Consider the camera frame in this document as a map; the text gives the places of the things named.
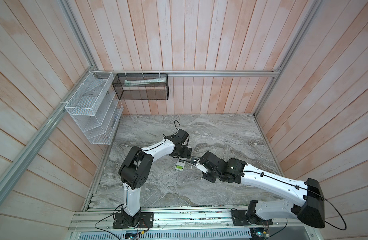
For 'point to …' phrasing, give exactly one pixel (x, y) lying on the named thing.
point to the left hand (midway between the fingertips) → (183, 156)
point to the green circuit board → (128, 235)
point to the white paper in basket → (138, 82)
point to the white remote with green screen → (180, 165)
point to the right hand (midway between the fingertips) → (205, 167)
